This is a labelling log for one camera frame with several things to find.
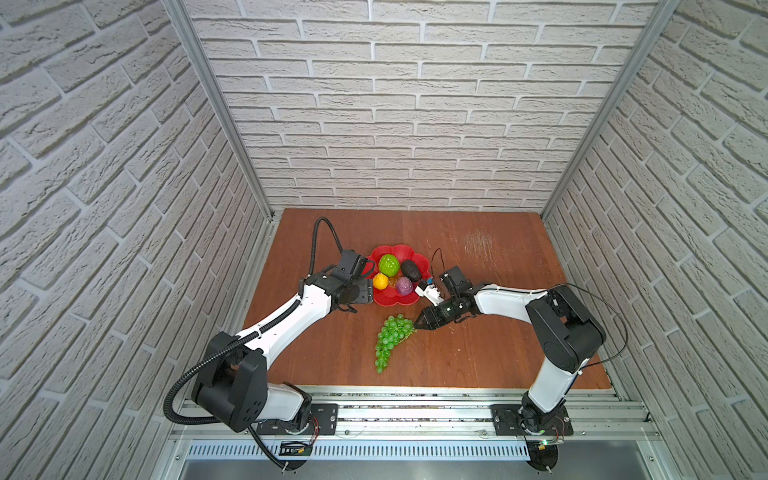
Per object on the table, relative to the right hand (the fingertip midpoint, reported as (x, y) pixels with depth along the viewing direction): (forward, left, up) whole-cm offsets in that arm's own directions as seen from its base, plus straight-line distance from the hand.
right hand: (421, 322), depth 89 cm
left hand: (+8, +17, +10) cm, 22 cm away
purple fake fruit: (+12, +4, +2) cm, 13 cm away
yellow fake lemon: (+14, +12, +2) cm, 19 cm away
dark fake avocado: (+17, +1, +3) cm, 17 cm away
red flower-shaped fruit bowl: (+10, +9, 0) cm, 13 cm away
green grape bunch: (-3, +8, +3) cm, 9 cm away
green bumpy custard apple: (+19, +8, +5) cm, 21 cm away
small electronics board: (-28, +36, -4) cm, 46 cm away
